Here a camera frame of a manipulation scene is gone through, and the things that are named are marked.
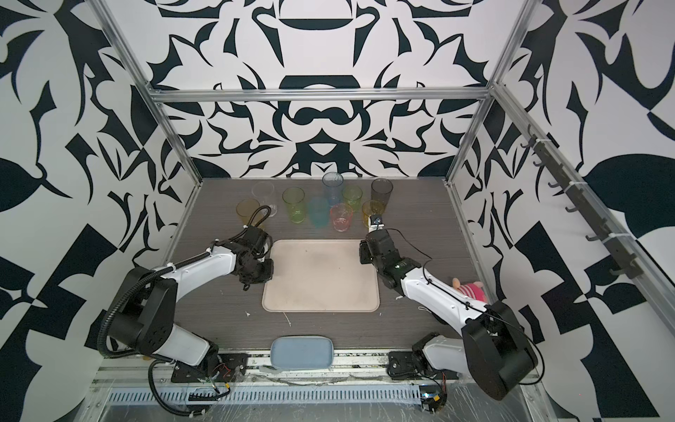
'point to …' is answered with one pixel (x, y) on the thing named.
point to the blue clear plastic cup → (333, 182)
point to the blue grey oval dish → (301, 352)
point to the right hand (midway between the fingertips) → (367, 237)
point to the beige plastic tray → (320, 276)
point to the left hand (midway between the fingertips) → (267, 272)
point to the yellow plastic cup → (370, 207)
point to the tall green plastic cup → (294, 197)
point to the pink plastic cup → (341, 215)
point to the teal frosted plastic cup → (318, 207)
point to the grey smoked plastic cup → (381, 190)
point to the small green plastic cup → (352, 194)
